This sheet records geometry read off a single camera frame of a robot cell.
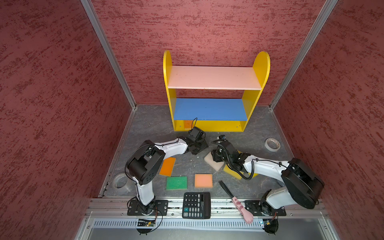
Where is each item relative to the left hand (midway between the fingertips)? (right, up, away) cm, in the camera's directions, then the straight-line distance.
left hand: (205, 149), depth 92 cm
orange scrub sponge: (-12, +15, +14) cm, 24 cm away
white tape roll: (+45, +2, +6) cm, 46 cm away
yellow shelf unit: (+5, +22, -1) cm, 23 cm away
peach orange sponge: (-2, -15, -11) cm, 19 cm away
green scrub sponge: (-17, -17, -11) cm, 26 cm away
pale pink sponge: (+7, -9, -5) cm, 12 cm away
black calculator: (-6, -25, -19) cm, 32 cm away
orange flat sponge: (-24, -10, -5) cm, 26 cm away
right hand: (+5, -3, -3) cm, 7 cm away
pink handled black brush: (+19, -29, -21) cm, 41 cm away
